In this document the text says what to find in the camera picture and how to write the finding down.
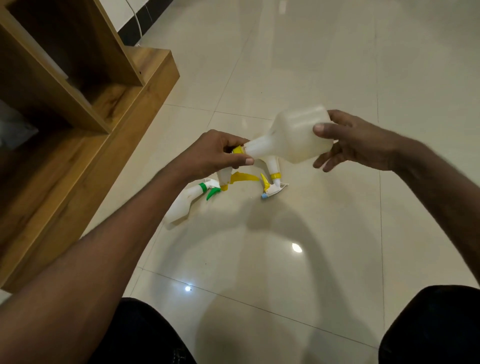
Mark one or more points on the person's right hand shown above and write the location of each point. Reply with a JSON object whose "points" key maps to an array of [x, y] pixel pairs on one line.
{"points": [[363, 142]]}

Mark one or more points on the wooden cabinet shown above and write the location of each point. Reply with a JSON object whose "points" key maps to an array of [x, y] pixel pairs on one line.
{"points": [[56, 180]]}

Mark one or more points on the person's left forearm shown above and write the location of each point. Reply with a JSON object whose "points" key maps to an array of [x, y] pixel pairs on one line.
{"points": [[82, 270]]}

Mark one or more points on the white nozzle green trigger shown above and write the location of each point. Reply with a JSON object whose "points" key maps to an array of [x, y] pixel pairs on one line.
{"points": [[213, 192]]}

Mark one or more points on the person's right forearm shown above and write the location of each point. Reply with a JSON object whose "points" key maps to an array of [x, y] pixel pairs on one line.
{"points": [[442, 187]]}

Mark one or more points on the person's left hand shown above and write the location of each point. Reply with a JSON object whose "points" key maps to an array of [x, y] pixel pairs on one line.
{"points": [[206, 155]]}

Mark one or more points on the black baseboard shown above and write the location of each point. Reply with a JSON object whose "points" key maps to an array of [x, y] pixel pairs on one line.
{"points": [[150, 17]]}

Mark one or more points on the black trousers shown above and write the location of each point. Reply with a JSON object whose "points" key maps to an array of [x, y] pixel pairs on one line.
{"points": [[142, 333]]}

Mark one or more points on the grey plastic pouch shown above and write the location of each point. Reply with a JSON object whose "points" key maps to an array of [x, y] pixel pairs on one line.
{"points": [[15, 131]]}

